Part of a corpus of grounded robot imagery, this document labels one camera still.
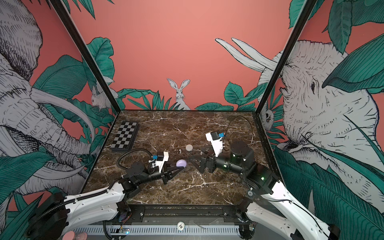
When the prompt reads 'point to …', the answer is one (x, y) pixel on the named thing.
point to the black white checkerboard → (125, 138)
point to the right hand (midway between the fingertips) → (194, 154)
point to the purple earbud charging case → (181, 163)
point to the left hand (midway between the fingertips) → (182, 166)
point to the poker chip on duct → (180, 225)
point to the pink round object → (71, 235)
